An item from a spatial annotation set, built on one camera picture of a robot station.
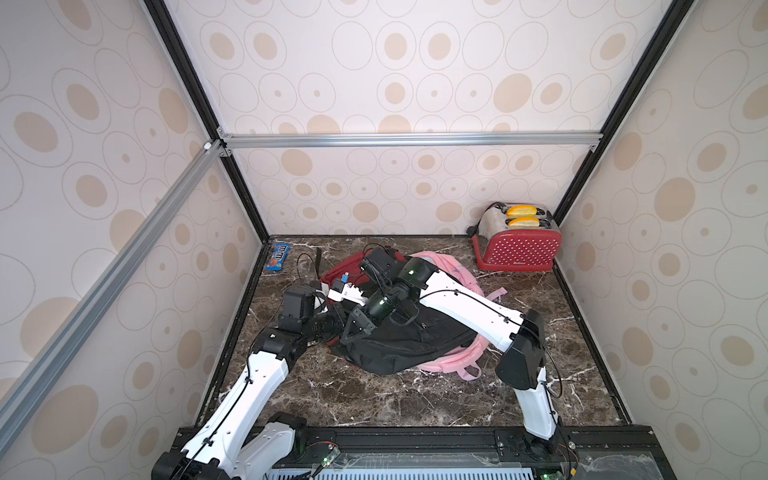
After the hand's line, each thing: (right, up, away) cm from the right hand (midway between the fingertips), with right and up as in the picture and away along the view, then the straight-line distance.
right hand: (341, 352), depth 66 cm
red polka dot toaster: (+47, +26, +34) cm, 63 cm away
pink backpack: (+33, -9, +17) cm, 38 cm away
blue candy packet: (-32, +23, +46) cm, 61 cm away
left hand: (+4, +7, +9) cm, 13 cm away
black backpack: (+14, 0, +6) cm, 16 cm away
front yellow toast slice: (+55, +33, +31) cm, 71 cm away
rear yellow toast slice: (+55, +37, +34) cm, 75 cm away
